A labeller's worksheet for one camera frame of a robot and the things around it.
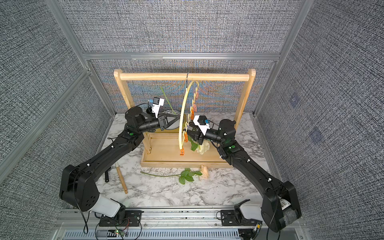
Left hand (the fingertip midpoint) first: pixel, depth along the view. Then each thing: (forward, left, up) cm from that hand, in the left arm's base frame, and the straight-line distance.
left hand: (181, 117), depth 69 cm
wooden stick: (-13, +37, -36) cm, 53 cm away
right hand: (-3, -2, -1) cm, 4 cm away
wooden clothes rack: (+6, +16, -37) cm, 41 cm away
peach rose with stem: (-14, -2, -33) cm, 36 cm away
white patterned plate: (0, +4, -1) cm, 5 cm away
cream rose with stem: (-7, -10, -17) cm, 21 cm away
